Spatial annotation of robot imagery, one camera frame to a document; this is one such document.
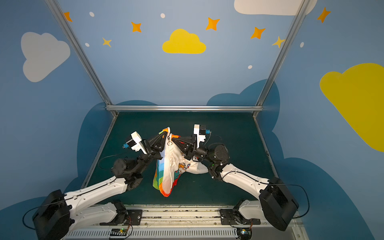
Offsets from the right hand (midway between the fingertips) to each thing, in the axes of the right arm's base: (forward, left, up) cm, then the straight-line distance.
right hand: (174, 139), depth 59 cm
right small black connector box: (-26, -34, -42) cm, 61 cm away
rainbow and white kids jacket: (-5, +1, -11) cm, 12 cm away
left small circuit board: (-30, +29, -41) cm, 59 cm away
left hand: (+1, +4, +4) cm, 6 cm away
